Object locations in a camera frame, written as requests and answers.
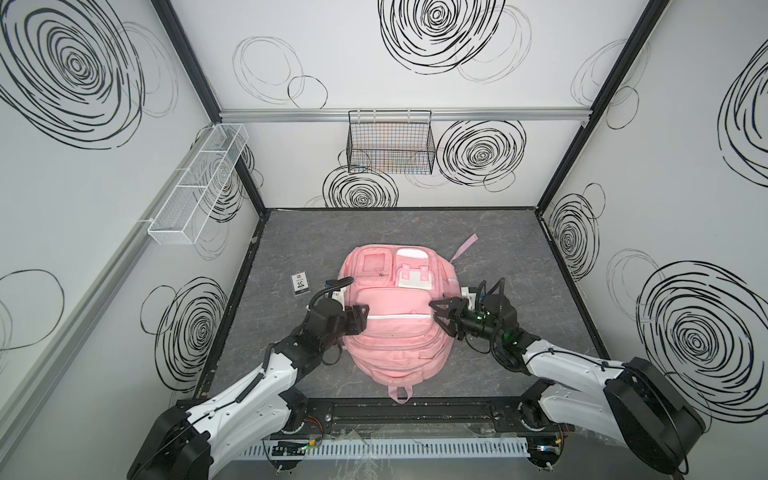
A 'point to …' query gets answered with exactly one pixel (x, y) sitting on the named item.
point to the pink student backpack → (403, 342)
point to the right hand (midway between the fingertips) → (427, 314)
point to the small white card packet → (300, 284)
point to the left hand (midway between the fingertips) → (364, 307)
